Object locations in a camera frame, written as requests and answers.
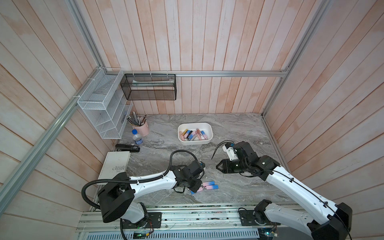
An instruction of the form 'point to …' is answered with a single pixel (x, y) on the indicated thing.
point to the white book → (115, 162)
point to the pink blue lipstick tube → (204, 134)
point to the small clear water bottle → (138, 138)
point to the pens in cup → (135, 120)
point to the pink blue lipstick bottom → (200, 189)
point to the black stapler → (127, 147)
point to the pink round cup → (143, 130)
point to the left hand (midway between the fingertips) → (195, 186)
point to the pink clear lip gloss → (199, 134)
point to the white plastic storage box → (207, 127)
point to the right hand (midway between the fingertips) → (218, 166)
